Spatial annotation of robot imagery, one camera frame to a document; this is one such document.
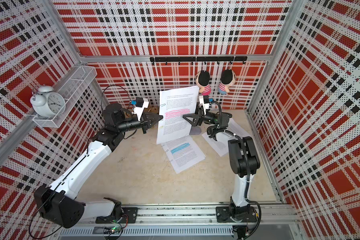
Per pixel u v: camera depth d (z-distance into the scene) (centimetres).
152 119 62
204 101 68
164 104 63
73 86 82
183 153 97
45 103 60
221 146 99
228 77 94
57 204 38
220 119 62
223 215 73
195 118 69
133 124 60
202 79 98
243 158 48
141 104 57
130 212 75
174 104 66
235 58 88
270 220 73
